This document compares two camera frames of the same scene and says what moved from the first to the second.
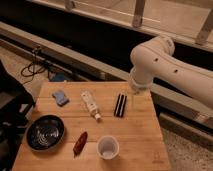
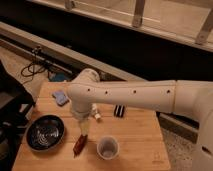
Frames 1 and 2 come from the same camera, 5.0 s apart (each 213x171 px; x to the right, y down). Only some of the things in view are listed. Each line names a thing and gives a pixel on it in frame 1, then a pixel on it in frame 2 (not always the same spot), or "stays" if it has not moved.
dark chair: (15, 104) stays
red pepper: (80, 143) stays
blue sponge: (60, 97) stays
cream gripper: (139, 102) to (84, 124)
